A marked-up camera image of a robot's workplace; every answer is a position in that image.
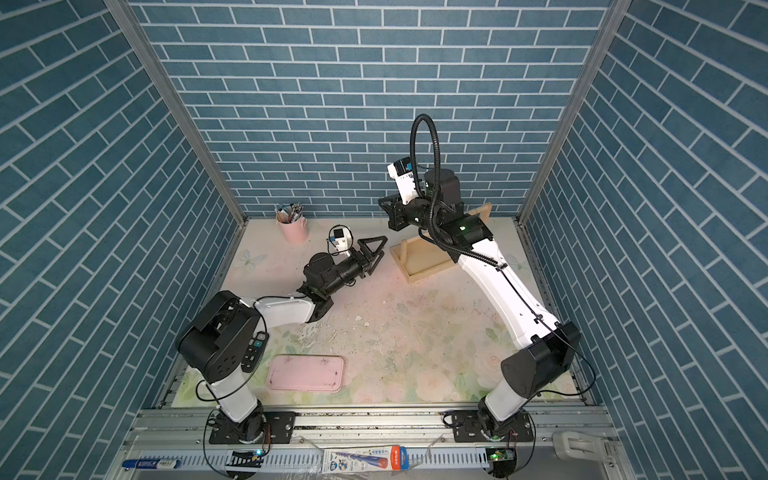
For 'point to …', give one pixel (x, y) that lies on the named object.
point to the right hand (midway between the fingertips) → (384, 202)
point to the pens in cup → (288, 214)
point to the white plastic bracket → (578, 446)
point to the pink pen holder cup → (295, 232)
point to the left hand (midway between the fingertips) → (393, 250)
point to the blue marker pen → (151, 464)
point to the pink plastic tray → (306, 372)
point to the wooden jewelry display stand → (421, 258)
